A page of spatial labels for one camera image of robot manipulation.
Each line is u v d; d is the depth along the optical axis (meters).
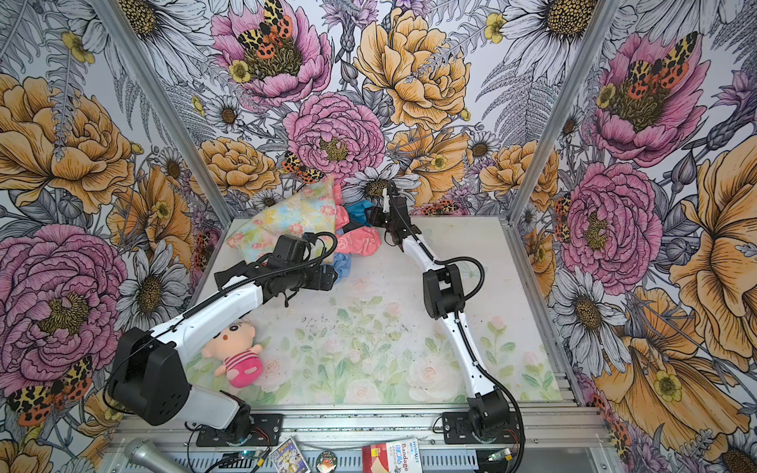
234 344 0.82
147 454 0.68
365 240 1.08
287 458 0.69
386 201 1.03
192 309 0.49
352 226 1.08
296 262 0.68
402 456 0.67
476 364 0.69
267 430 0.74
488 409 0.66
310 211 1.02
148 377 0.42
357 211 1.13
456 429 0.74
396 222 0.94
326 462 0.70
